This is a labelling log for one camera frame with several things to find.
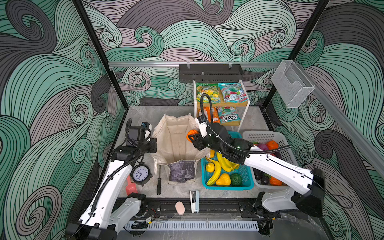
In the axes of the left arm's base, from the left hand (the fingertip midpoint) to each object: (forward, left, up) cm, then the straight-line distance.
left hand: (155, 141), depth 76 cm
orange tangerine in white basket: (+7, -71, -14) cm, 72 cm away
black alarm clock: (-11, +9, -18) cm, 23 cm away
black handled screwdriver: (-15, -2, -19) cm, 25 cm away
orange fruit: (0, -19, +9) cm, 21 cm away
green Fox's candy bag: (+22, -42, -2) cm, 48 cm away
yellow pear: (-15, -37, -14) cm, 43 cm away
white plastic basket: (-1, -75, -11) cm, 76 cm away
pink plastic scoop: (-18, +13, -20) cm, 30 cm away
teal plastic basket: (-11, -49, -12) cm, 52 cm away
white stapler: (-24, -21, -18) cm, 37 cm away
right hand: (0, -20, +7) cm, 21 cm away
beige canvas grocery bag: (+6, -6, -18) cm, 20 cm away
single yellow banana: (-11, -34, -13) cm, 38 cm away
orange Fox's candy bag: (+21, -34, -3) cm, 40 cm away
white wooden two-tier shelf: (+16, -34, +13) cm, 40 cm away
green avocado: (-14, -44, -14) cm, 48 cm away
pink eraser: (-27, -14, -18) cm, 36 cm away
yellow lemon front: (-7, -30, -15) cm, 35 cm away
